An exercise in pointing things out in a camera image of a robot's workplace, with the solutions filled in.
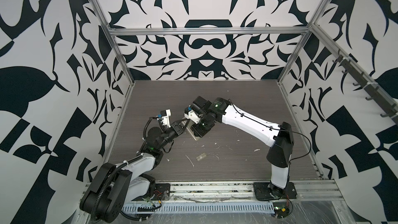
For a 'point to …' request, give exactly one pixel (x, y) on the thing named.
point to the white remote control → (192, 132)
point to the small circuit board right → (281, 209)
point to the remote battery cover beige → (201, 156)
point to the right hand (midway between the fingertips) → (195, 133)
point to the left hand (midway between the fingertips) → (190, 117)
